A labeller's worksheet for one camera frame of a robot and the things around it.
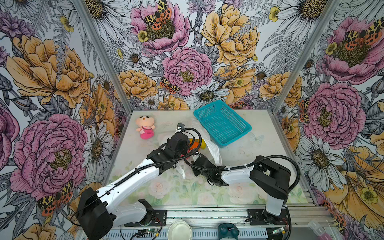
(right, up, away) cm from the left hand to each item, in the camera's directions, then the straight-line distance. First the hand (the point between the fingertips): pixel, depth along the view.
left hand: (179, 143), depth 80 cm
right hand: (+8, -14, +11) cm, 19 cm away
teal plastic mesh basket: (+30, +10, +35) cm, 47 cm away
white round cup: (+1, -40, -8) cm, 41 cm away
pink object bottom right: (+65, -39, -10) cm, 77 cm away
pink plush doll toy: (-26, +10, +26) cm, 38 cm away
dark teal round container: (+23, -35, -16) cm, 45 cm away
